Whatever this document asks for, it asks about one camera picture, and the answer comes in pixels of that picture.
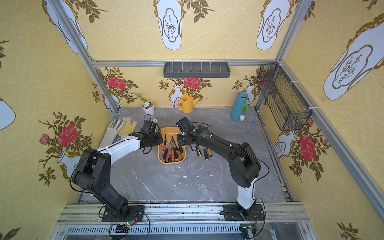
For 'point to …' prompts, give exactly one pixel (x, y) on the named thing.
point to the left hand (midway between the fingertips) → (156, 138)
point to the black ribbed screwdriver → (206, 154)
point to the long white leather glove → (111, 133)
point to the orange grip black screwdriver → (209, 152)
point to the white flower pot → (148, 107)
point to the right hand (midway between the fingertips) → (185, 136)
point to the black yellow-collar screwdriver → (199, 153)
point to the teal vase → (238, 105)
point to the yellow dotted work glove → (127, 129)
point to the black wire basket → (282, 99)
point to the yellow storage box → (170, 152)
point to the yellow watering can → (186, 103)
